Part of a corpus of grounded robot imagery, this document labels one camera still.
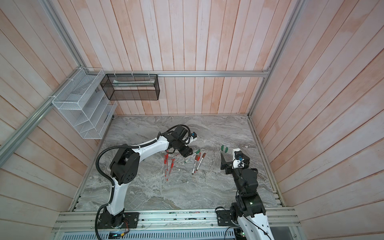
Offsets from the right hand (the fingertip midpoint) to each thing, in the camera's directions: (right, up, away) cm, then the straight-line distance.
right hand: (231, 151), depth 75 cm
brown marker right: (-13, -7, +22) cm, 26 cm away
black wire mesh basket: (-64, +43, +32) cm, 83 cm away
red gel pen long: (-33, -13, +17) cm, 39 cm away
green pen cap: (+1, -1, +26) cm, 26 cm away
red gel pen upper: (-30, -6, +23) cm, 38 cm away
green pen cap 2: (+4, -3, +26) cm, 26 cm away
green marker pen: (-15, -3, +24) cm, 29 cm away
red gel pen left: (-38, -10, +20) cm, 44 cm away
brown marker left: (-17, -7, +21) cm, 28 cm away
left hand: (-23, -2, +20) cm, 30 cm away
